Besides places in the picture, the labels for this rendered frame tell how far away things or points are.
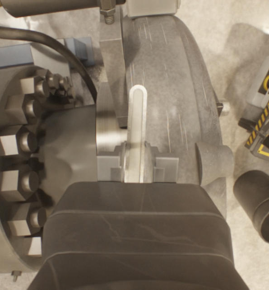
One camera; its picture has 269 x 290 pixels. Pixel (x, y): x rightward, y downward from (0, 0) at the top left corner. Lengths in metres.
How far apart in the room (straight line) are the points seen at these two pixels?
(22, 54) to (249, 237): 1.92
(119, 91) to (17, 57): 0.76
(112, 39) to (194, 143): 0.15
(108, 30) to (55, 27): 0.97
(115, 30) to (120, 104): 0.12
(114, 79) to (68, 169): 0.25
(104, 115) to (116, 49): 0.18
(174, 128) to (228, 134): 1.13
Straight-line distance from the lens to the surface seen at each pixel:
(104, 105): 0.44
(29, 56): 1.01
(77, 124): 0.50
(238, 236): 1.88
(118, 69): 0.29
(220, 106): 0.47
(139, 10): 0.37
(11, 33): 0.50
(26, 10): 0.42
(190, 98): 0.25
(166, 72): 0.27
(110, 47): 0.27
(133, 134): 0.16
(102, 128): 0.41
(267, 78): 1.21
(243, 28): 1.32
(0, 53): 1.07
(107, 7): 0.28
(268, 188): 1.37
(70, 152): 0.47
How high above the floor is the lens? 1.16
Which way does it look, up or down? 69 degrees down
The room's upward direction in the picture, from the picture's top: 178 degrees clockwise
